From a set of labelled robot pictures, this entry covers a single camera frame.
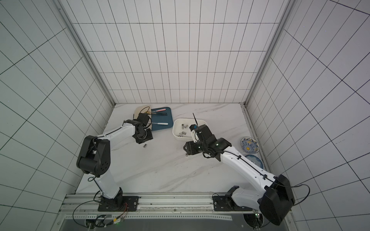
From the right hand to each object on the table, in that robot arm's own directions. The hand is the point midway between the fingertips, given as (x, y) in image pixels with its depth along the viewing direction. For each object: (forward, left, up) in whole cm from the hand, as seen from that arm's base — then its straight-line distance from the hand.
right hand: (183, 148), depth 77 cm
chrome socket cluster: (+23, +3, -12) cm, 27 cm away
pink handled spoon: (+39, +23, -14) cm, 47 cm away
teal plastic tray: (+31, +19, -14) cm, 39 cm away
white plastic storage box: (+22, +4, -15) cm, 27 cm away
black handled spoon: (+39, +24, -17) cm, 48 cm away
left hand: (+10, +25, -11) cm, 29 cm away
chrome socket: (+18, +3, -14) cm, 23 cm away
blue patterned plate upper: (+12, -44, -15) cm, 48 cm away
